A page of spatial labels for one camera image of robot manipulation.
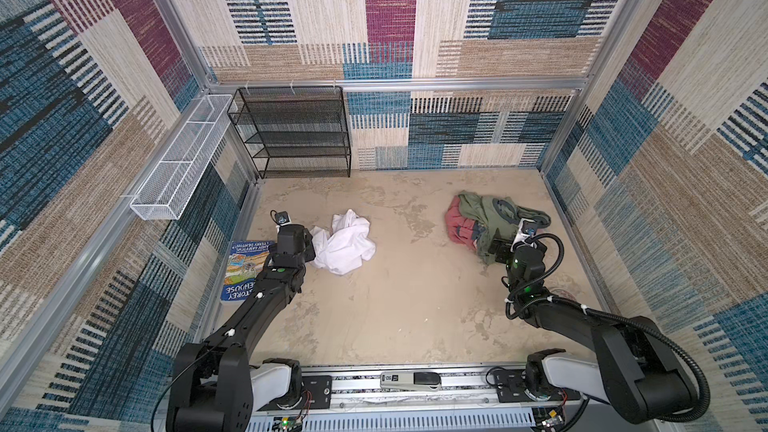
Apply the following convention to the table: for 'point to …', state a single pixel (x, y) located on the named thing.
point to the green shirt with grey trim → (500, 217)
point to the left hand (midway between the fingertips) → (294, 236)
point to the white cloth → (343, 248)
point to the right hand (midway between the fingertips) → (513, 235)
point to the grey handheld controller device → (410, 381)
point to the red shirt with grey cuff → (461, 229)
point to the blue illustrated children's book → (245, 260)
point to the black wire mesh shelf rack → (294, 132)
